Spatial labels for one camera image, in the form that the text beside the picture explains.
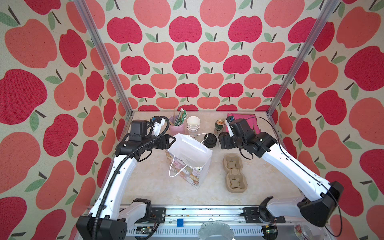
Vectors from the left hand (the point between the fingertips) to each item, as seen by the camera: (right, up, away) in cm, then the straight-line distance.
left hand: (173, 139), depth 73 cm
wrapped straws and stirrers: (+1, +12, +23) cm, 26 cm away
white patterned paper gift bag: (+8, -13, +17) cm, 23 cm away
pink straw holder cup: (-3, +4, +27) cm, 27 cm away
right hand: (+29, +1, +4) cm, 29 cm away
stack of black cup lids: (+22, -4, +26) cm, 34 cm away
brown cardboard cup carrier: (+34, -24, +10) cm, 43 cm away
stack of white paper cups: (+10, +8, +26) cm, 29 cm away
